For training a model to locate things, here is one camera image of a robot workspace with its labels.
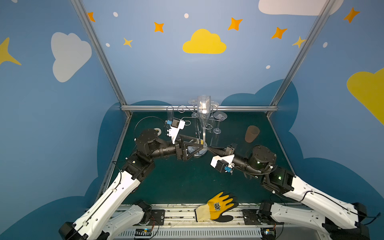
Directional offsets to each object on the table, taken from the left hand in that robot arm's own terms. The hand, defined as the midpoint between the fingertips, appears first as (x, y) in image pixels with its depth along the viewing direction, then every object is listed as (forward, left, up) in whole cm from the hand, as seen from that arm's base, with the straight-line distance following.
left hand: (198, 141), depth 58 cm
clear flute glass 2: (+31, -10, -8) cm, 33 cm away
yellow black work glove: (-17, -9, -37) cm, 41 cm away
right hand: (0, -6, 0) cm, 6 cm away
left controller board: (-26, +26, -41) cm, 56 cm away
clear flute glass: (+34, +17, -18) cm, 42 cm away
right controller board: (-26, -36, -42) cm, 61 cm away
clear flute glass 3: (+20, -11, -6) cm, 24 cm away
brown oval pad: (+27, -37, -30) cm, 55 cm away
